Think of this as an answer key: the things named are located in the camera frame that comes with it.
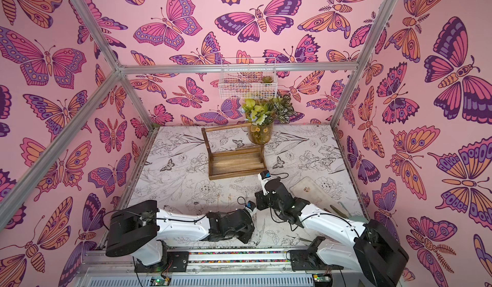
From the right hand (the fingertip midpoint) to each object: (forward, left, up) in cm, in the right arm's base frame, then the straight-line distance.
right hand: (256, 192), depth 83 cm
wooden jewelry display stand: (+21, +9, -8) cm, 24 cm away
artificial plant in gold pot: (+37, -2, +13) cm, 39 cm away
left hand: (-14, 0, -8) cm, 16 cm away
